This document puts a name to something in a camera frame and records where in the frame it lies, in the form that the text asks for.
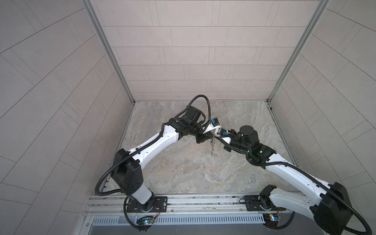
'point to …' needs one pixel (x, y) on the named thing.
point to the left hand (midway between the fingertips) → (215, 134)
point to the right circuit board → (270, 220)
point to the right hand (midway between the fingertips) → (216, 135)
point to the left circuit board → (145, 221)
